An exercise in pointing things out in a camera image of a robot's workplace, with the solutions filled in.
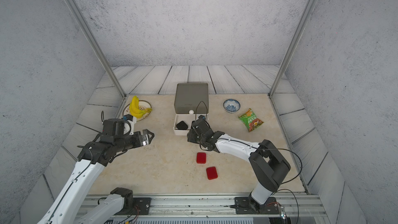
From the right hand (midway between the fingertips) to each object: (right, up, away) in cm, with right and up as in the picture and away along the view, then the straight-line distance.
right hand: (189, 135), depth 86 cm
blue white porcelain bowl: (+28, +17, +25) cm, 41 cm away
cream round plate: (-37, +17, +29) cm, 50 cm away
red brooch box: (+6, -13, +3) cm, 15 cm away
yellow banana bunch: (-38, +13, +19) cm, 45 cm away
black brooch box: (-5, +5, +7) cm, 10 cm away
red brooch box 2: (+12, -19, -3) cm, 23 cm away
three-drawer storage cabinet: (+1, +19, +3) cm, 20 cm away
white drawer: (-2, +8, +9) cm, 12 cm away
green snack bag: (+38, +7, +13) cm, 41 cm away
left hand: (-18, +2, -12) cm, 22 cm away
